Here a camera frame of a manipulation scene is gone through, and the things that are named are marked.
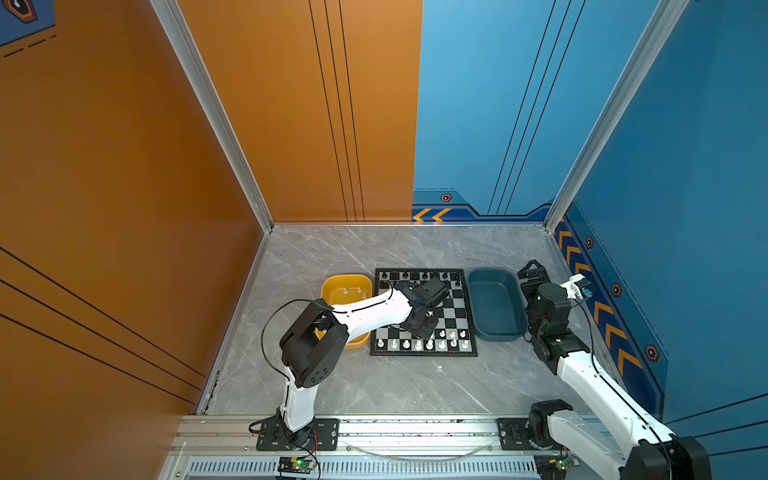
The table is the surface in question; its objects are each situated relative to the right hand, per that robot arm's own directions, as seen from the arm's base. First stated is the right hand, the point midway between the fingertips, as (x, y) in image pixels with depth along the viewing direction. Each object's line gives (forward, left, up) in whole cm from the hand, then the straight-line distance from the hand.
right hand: (530, 270), depth 80 cm
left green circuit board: (-41, +59, -21) cm, 75 cm away
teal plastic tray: (+1, +4, -20) cm, 21 cm away
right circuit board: (-41, 0, -24) cm, 48 cm away
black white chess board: (-11, +20, -17) cm, 28 cm away
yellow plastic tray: (+7, +54, -18) cm, 57 cm away
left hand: (-8, +28, -17) cm, 34 cm away
